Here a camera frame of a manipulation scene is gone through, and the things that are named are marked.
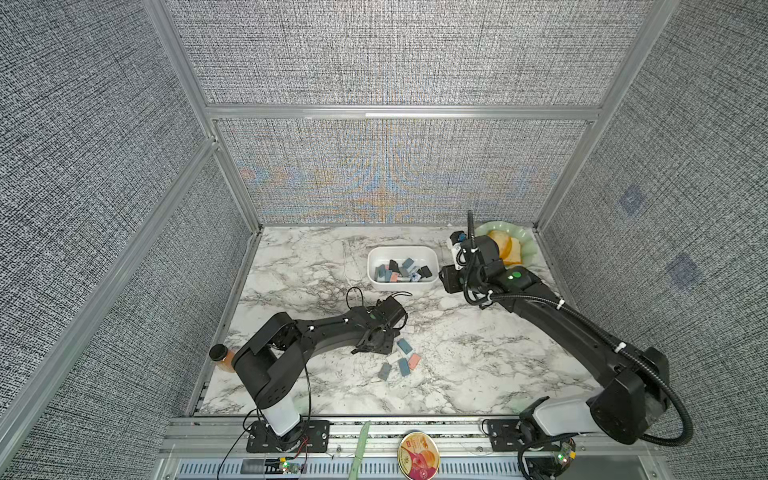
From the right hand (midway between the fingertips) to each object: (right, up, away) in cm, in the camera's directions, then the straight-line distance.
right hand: (446, 265), depth 80 cm
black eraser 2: (-2, -3, +24) cm, 24 cm away
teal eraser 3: (-10, -25, +8) cm, 28 cm away
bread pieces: (+28, +5, +26) cm, 39 cm away
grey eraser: (-19, -4, +23) cm, 30 cm away
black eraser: (-13, -1, +26) cm, 29 cm away
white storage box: (-4, +3, +27) cm, 27 cm away
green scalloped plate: (+36, +5, +27) cm, 45 cm away
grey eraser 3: (-17, -30, +3) cm, 34 cm away
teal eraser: (-17, -3, +23) cm, 29 cm away
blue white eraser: (-6, -5, +22) cm, 23 cm away
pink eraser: (-13, -5, +23) cm, 26 cm away
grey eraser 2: (-9, -3, +24) cm, 26 cm away
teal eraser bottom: (-11, -29, +3) cm, 31 cm away
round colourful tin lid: (-9, -43, -12) cm, 46 cm away
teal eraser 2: (-8, 0, +27) cm, 28 cm away
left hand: (-15, -24, +9) cm, 30 cm away
